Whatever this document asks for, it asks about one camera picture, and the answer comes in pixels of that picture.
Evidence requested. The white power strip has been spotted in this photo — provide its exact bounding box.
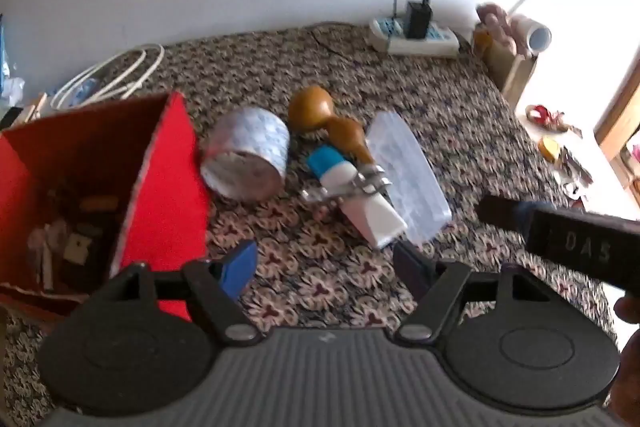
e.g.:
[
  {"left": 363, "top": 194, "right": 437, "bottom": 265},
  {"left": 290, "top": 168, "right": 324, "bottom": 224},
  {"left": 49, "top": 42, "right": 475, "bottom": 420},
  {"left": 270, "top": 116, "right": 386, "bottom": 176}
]
[{"left": 369, "top": 17, "right": 461, "bottom": 58}]

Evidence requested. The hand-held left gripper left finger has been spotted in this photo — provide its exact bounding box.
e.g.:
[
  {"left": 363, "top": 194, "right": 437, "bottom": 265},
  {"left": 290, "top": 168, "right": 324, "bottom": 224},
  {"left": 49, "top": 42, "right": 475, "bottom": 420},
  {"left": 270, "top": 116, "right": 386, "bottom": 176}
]
[{"left": 100, "top": 239, "right": 261, "bottom": 348}]

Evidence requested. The pink plush toy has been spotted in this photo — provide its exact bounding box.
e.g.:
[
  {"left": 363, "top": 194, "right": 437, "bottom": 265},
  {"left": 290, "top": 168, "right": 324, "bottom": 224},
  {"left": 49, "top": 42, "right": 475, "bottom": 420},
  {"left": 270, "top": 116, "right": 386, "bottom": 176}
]
[{"left": 475, "top": 2, "right": 521, "bottom": 52}]

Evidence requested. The black charger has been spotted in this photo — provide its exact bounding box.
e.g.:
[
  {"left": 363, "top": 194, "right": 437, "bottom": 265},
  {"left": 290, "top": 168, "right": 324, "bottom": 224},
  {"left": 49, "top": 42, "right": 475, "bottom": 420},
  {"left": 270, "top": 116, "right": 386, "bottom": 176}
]
[{"left": 405, "top": 0, "right": 433, "bottom": 40}]

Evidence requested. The wooden door frame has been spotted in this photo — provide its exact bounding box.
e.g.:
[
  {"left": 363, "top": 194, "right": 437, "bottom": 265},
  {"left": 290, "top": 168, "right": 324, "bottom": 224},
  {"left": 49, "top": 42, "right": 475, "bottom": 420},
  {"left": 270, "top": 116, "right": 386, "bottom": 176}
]
[{"left": 595, "top": 57, "right": 640, "bottom": 188}]

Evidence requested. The clear plastic case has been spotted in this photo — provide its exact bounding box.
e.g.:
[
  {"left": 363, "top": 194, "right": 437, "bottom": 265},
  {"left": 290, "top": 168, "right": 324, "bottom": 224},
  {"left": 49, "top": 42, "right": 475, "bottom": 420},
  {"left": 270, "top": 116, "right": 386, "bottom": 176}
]
[{"left": 365, "top": 111, "right": 453, "bottom": 245}]

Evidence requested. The coiled white cable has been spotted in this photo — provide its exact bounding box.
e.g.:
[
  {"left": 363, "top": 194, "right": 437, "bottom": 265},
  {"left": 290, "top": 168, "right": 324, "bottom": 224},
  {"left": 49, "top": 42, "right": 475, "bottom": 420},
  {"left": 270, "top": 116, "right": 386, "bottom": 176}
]
[{"left": 50, "top": 43, "right": 166, "bottom": 110}]

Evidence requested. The pile of small floor items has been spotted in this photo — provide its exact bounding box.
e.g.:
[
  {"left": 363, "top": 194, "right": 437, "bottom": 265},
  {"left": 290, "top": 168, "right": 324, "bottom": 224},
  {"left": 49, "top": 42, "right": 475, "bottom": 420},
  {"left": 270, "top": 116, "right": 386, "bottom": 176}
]
[{"left": 552, "top": 147, "right": 596, "bottom": 208}]

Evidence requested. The brown wooden gourd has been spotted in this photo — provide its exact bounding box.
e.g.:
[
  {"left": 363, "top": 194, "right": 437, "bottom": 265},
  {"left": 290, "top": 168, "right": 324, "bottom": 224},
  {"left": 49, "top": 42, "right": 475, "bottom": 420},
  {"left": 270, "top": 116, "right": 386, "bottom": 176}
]
[{"left": 287, "top": 86, "right": 376, "bottom": 168}]

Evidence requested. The red cardboard box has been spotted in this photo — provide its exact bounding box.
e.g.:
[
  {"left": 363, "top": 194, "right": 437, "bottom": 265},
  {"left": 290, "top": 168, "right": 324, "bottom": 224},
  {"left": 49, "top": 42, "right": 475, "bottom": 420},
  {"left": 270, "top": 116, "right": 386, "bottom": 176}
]
[{"left": 0, "top": 92, "right": 213, "bottom": 323}]

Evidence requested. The yellow tape roll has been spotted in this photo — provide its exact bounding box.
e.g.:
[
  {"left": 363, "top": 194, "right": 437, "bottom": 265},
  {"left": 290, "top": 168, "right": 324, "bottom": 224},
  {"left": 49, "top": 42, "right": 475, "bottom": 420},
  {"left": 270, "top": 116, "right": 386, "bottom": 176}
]
[{"left": 539, "top": 137, "right": 563, "bottom": 162}]

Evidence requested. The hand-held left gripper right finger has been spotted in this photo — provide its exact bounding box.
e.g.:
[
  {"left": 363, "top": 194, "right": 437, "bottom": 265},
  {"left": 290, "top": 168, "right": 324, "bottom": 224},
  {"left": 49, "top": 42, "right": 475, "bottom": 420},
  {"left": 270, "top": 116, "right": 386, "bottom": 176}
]
[{"left": 392, "top": 241, "right": 551, "bottom": 348}]

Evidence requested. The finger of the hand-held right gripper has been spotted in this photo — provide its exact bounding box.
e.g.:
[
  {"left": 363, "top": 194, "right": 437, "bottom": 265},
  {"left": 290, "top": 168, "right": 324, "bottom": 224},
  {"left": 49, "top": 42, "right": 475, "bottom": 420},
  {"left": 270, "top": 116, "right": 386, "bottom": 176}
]
[{"left": 475, "top": 194, "right": 538, "bottom": 235}]

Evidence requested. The white paper roll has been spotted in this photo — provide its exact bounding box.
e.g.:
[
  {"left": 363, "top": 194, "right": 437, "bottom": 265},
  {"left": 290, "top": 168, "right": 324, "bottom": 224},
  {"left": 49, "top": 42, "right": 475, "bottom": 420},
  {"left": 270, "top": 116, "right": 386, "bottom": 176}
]
[{"left": 510, "top": 14, "right": 553, "bottom": 55}]

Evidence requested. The crumpled white plastic bag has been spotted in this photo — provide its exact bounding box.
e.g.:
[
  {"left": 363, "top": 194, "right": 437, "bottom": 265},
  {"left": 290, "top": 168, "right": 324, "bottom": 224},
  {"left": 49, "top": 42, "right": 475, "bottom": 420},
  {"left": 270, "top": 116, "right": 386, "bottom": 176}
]
[{"left": 0, "top": 77, "right": 26, "bottom": 108}]

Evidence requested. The white tube with blue cap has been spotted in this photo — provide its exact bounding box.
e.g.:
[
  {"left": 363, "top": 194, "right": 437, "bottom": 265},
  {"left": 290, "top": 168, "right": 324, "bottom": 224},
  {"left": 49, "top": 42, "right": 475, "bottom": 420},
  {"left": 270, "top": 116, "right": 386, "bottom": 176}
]
[{"left": 306, "top": 146, "right": 408, "bottom": 250}]

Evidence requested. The blue bag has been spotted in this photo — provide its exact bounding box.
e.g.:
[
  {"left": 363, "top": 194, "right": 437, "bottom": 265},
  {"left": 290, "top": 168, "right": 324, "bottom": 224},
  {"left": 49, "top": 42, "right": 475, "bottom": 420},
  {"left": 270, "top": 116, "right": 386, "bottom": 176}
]
[{"left": 0, "top": 14, "right": 11, "bottom": 92}]

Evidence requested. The person's right hand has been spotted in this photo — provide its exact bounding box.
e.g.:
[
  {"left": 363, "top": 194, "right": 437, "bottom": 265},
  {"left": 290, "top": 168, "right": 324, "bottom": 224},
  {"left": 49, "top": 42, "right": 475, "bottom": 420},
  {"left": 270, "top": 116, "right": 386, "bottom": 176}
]
[{"left": 607, "top": 294, "right": 640, "bottom": 408}]

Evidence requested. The cardboard box with items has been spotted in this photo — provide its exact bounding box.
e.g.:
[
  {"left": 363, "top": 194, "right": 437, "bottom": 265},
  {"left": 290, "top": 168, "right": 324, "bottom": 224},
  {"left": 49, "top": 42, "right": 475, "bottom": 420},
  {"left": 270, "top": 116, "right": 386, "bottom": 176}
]
[{"left": 472, "top": 22, "right": 538, "bottom": 110}]

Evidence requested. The metal clip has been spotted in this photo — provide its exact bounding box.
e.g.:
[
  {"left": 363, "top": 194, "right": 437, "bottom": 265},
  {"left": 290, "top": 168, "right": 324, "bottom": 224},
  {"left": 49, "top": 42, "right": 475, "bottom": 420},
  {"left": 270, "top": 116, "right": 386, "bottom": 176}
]
[{"left": 300, "top": 164, "right": 391, "bottom": 202}]

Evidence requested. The thin black cable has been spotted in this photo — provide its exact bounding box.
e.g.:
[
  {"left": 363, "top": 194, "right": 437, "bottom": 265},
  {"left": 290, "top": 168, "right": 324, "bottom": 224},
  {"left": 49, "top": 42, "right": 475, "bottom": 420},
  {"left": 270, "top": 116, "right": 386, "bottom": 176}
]
[{"left": 310, "top": 24, "right": 371, "bottom": 55}]

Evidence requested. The large printed tape roll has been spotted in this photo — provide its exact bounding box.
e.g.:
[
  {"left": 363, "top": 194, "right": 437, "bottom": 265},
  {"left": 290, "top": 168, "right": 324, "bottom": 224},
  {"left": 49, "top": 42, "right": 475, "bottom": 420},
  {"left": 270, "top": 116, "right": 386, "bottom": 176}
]
[{"left": 200, "top": 107, "right": 291, "bottom": 202}]

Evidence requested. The blue tissue pack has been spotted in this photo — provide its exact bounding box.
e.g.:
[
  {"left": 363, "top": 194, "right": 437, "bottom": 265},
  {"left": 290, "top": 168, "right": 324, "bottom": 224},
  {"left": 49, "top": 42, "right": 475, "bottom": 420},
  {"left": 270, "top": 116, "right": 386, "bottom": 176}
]
[{"left": 62, "top": 79, "right": 103, "bottom": 105}]

